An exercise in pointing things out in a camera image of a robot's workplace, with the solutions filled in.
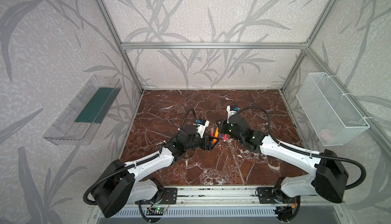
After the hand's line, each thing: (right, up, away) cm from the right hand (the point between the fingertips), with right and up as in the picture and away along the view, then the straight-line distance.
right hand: (216, 116), depth 80 cm
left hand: (0, -9, -2) cm, 10 cm away
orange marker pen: (-1, -10, -2) cm, 10 cm away
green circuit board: (-30, -44, -9) cm, 54 cm away
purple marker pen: (+1, -10, -1) cm, 11 cm away
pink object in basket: (+52, -8, -8) cm, 53 cm away
